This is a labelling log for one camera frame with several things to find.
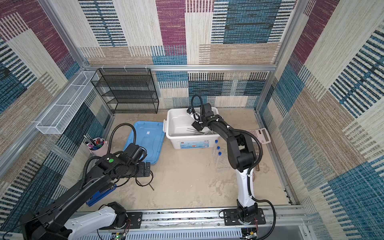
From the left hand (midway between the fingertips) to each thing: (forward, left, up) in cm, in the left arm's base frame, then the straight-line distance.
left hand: (142, 168), depth 76 cm
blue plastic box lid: (+30, +4, -14) cm, 33 cm away
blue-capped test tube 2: (+10, -39, -3) cm, 40 cm away
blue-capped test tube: (+13, -38, -6) cm, 41 cm away
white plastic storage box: (+30, -18, -13) cm, 37 cm away
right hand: (+34, -29, -3) cm, 45 cm away
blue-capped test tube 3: (+7, -39, -8) cm, 41 cm away
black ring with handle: (-6, -4, -3) cm, 8 cm away
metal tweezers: (+33, -28, -13) cm, 45 cm away
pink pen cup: (+16, +30, -4) cm, 34 cm away
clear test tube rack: (-4, -37, +17) cm, 40 cm away
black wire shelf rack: (+58, +21, +4) cm, 62 cm away
